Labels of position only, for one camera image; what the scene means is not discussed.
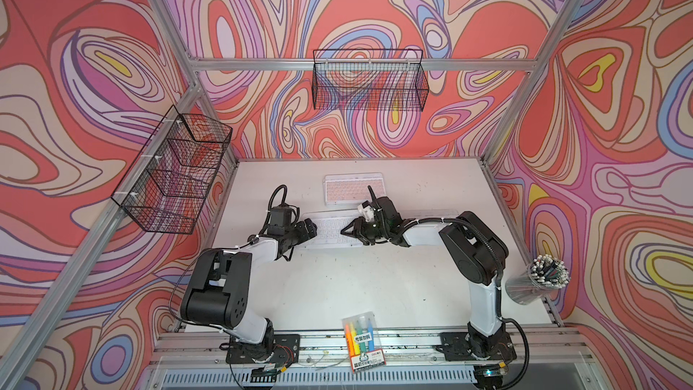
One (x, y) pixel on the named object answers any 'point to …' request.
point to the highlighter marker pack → (362, 341)
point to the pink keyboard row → (354, 190)
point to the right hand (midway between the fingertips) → (345, 240)
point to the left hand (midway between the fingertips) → (312, 232)
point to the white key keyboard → (329, 225)
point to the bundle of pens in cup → (545, 273)
